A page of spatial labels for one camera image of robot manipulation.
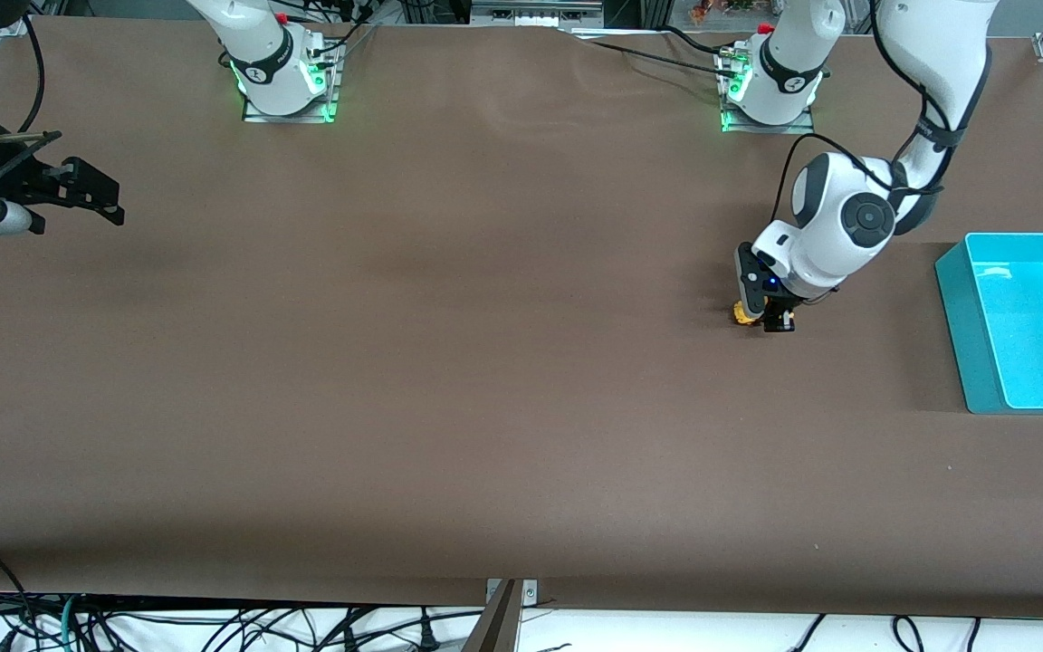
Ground black base cable bundle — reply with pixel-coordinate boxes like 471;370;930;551
304;0;379;64

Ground teal plastic bin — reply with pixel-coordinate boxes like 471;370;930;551
934;232;1043;415

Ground small metal table bracket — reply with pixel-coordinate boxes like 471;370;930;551
485;580;539;606

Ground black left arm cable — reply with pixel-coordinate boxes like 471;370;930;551
773;0;950;238

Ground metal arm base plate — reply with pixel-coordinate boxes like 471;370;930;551
241;43;342;125
719;50;817;136

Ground dark brown beam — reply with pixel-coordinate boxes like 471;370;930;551
463;580;522;652

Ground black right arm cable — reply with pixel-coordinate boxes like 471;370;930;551
20;13;45;135

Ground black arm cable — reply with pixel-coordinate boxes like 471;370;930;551
773;0;950;238
20;13;45;135

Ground aluminium frame bar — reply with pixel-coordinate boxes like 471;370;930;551
470;0;606;28

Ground black cable on table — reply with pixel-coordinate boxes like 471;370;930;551
562;27;740;78

